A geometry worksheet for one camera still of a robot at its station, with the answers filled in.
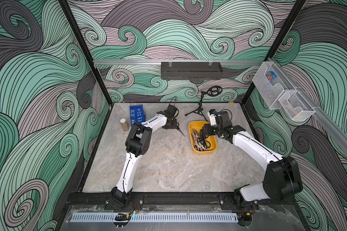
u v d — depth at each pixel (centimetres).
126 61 190
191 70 95
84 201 75
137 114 109
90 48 90
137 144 60
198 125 102
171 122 91
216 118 70
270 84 78
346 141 51
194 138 97
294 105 75
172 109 86
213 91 94
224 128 65
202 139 95
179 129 104
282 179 42
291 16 75
